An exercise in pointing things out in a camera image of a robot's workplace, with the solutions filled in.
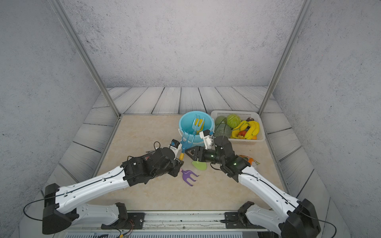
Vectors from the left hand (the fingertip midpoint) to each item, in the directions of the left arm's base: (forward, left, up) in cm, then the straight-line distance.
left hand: (184, 164), depth 70 cm
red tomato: (+28, -37, -13) cm, 49 cm away
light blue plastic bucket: (+32, 0, -6) cm, 32 cm away
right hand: (+3, -2, +4) cm, 6 cm away
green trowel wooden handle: (+9, -8, -20) cm, 24 cm away
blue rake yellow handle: (+6, -1, +7) cm, 9 cm away
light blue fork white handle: (+32, -6, -12) cm, 35 cm away
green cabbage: (+34, -31, -7) cm, 46 cm away
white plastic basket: (+43, -49, -12) cm, 67 cm away
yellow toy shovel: (+34, -9, -9) cm, 37 cm away
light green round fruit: (+37, -24, -9) cm, 45 cm away
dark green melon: (+29, -23, -9) cm, 38 cm away
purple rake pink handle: (+3, 0, -19) cm, 19 cm away
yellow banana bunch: (+27, -42, -9) cm, 51 cm away
